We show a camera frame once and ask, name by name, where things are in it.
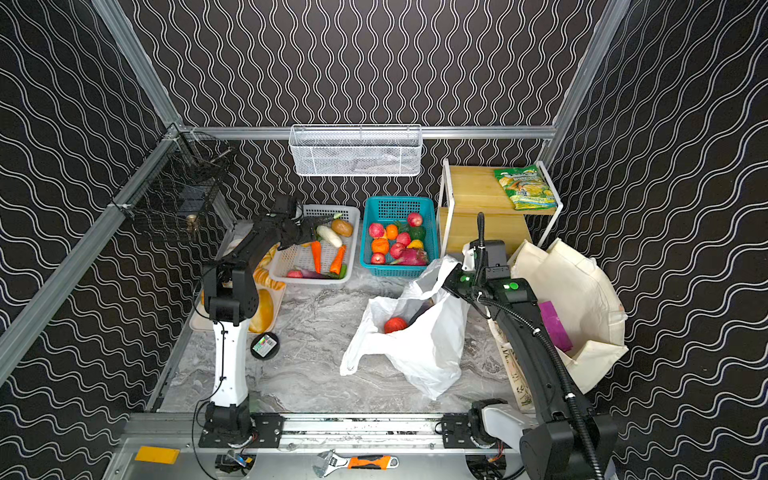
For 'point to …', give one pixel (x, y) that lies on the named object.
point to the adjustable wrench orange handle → (328, 462)
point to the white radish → (329, 235)
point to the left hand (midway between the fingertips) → (317, 237)
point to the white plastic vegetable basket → (328, 259)
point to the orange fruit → (380, 245)
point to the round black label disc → (265, 346)
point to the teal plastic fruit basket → (399, 235)
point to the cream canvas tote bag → (587, 301)
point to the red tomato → (394, 324)
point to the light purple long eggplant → (310, 274)
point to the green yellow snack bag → (526, 187)
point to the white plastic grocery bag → (430, 352)
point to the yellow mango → (415, 244)
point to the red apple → (376, 230)
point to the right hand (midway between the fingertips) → (439, 277)
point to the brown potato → (342, 227)
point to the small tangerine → (392, 231)
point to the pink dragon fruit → (411, 257)
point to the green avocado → (417, 232)
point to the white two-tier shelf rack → (504, 195)
